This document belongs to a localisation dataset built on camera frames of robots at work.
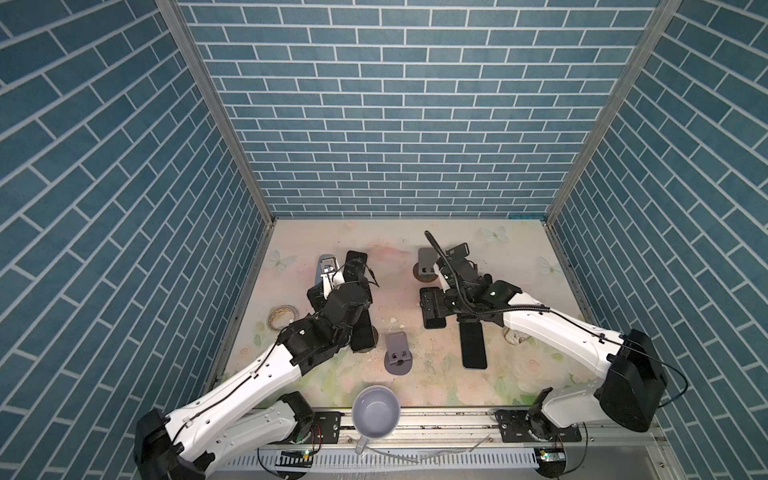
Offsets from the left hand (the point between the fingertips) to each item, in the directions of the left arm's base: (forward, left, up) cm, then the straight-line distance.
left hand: (348, 280), depth 75 cm
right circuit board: (-35, -52, -26) cm, 68 cm away
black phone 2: (-9, -35, -21) cm, 42 cm away
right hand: (0, -22, -9) cm, 23 cm away
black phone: (+15, +1, -15) cm, 22 cm away
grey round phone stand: (-14, -13, -18) cm, 26 cm away
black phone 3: (-6, -3, -17) cm, 19 cm away
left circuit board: (-35, +13, -27) cm, 45 cm away
